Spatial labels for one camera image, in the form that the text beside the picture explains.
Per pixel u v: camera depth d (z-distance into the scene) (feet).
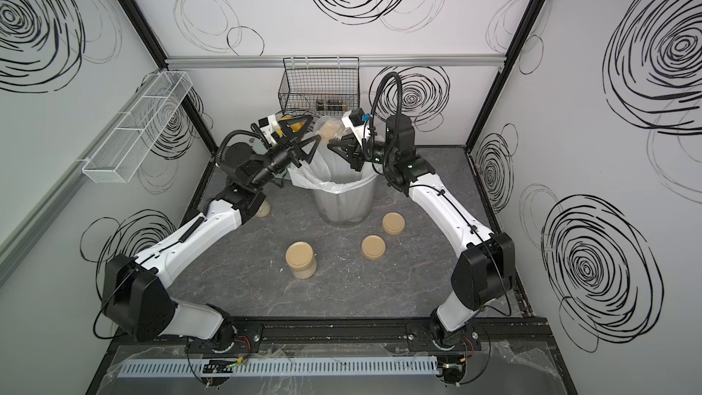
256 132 1.99
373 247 2.94
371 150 2.08
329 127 2.45
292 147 1.93
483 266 1.40
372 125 2.00
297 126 1.97
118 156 2.34
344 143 2.19
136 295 1.33
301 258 2.55
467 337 2.37
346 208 2.79
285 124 1.96
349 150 2.12
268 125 2.15
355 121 1.96
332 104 2.89
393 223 3.10
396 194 3.43
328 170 3.08
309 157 2.28
